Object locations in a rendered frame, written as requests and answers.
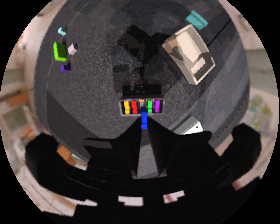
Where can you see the green rectangular block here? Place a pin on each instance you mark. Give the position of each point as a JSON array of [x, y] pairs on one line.
[[60, 51]]

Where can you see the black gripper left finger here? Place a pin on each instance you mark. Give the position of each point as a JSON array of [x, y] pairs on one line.
[[126, 146]]

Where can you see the teal rectangular block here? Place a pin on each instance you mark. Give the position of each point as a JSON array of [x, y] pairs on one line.
[[196, 20]]

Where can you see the beige square tray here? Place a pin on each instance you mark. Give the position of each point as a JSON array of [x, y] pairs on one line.
[[190, 54]]

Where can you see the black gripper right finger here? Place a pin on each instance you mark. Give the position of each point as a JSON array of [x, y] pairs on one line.
[[165, 143]]

